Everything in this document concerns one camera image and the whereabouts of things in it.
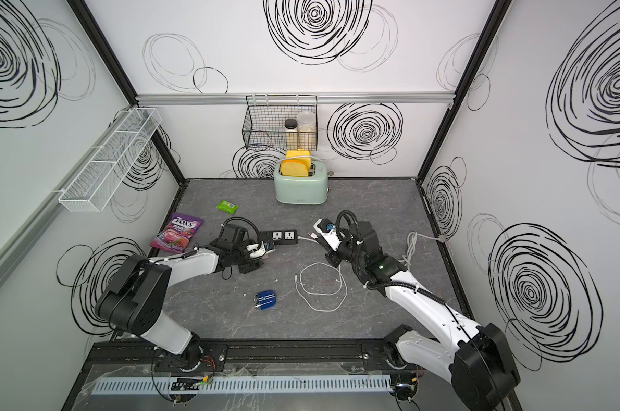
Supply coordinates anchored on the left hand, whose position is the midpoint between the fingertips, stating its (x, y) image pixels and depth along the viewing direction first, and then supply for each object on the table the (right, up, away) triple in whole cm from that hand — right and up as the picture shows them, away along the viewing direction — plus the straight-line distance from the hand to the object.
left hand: (256, 252), depth 95 cm
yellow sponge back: (+18, +38, +6) cm, 42 cm away
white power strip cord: (+58, +3, -1) cm, 58 cm away
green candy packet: (-15, +17, +14) cm, 27 cm away
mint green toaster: (+20, +24, +12) cm, 34 cm away
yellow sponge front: (+14, +32, +2) cm, 35 cm away
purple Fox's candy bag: (-32, +7, +4) cm, 33 cm away
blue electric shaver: (+6, -13, -13) cm, 19 cm away
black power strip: (+9, +5, +2) cm, 10 cm away
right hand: (+24, +8, -18) cm, 31 cm away
